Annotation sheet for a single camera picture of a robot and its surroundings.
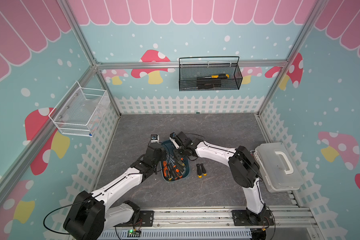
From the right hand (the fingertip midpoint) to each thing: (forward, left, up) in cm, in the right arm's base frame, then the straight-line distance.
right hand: (176, 151), depth 93 cm
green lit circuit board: (-41, +21, -8) cm, 47 cm away
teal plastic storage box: (-10, +1, -2) cm, 11 cm away
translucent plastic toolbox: (-16, -54, +5) cm, 57 cm away
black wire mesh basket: (+35, -15, +30) cm, 49 cm away
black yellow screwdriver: (-12, -14, -5) cm, 19 cm away
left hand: (-3, +8, +7) cm, 11 cm away
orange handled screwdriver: (-11, +6, +1) cm, 13 cm away
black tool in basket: (+28, -17, +30) cm, 44 cm away
